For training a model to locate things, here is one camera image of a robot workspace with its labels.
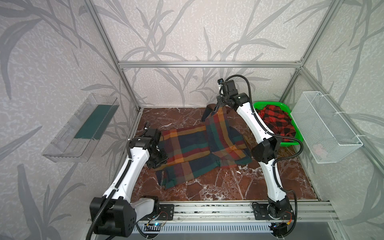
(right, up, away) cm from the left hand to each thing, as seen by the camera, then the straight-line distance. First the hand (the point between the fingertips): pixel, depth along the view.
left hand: (167, 157), depth 78 cm
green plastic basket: (+80, +30, +33) cm, 92 cm away
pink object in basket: (+76, +6, -6) cm, 76 cm away
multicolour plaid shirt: (+30, +5, +20) cm, 36 cm away
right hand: (+32, +37, +13) cm, 51 cm away
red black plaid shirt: (+71, +19, +23) cm, 77 cm away
